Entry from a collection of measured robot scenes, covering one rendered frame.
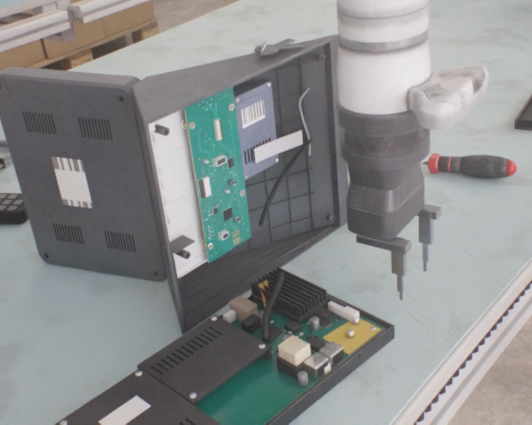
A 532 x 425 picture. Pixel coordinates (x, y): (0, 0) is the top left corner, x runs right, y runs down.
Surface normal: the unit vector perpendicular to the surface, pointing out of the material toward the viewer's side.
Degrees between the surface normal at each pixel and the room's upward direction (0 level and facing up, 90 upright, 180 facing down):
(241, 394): 0
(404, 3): 88
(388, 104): 90
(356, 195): 70
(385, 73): 82
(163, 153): 90
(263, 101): 90
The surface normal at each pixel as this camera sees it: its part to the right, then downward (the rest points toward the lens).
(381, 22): -0.18, 0.49
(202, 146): 0.73, 0.27
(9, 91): -0.39, 0.48
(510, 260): -0.09, -0.87
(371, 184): -0.51, 0.61
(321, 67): 0.40, 0.41
